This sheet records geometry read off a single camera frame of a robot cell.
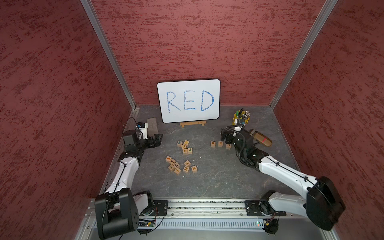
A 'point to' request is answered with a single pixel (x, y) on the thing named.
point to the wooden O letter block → (185, 152)
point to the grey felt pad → (152, 126)
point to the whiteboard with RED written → (189, 100)
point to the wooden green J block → (190, 151)
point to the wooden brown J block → (183, 146)
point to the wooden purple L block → (176, 165)
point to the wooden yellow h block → (186, 142)
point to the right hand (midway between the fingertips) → (229, 131)
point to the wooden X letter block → (194, 169)
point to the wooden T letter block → (168, 159)
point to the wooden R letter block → (213, 144)
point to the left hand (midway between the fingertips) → (156, 138)
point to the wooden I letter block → (177, 170)
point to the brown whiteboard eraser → (260, 137)
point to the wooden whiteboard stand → (203, 122)
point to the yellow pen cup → (241, 117)
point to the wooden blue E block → (179, 143)
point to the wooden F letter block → (187, 163)
